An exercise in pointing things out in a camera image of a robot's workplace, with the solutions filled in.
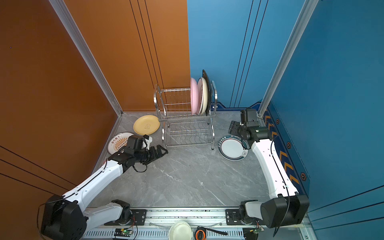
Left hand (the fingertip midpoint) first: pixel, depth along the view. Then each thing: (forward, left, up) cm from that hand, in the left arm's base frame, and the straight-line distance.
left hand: (163, 152), depth 82 cm
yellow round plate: (+31, +20, -13) cm, 39 cm away
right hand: (+8, -39, +12) cm, 41 cm away
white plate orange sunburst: (+16, +36, -13) cm, 41 cm away
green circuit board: (-35, +16, -15) cm, 41 cm away
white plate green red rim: (+11, -42, -13) cm, 45 cm away
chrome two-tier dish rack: (+25, -7, -9) cm, 28 cm away
